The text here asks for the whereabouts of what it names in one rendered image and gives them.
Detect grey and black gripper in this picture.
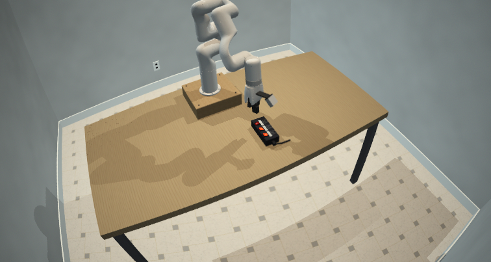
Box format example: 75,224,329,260
244,83,264,114

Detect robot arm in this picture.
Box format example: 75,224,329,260
191,0,262,96

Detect black power strip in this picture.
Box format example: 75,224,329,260
251,116,291,146

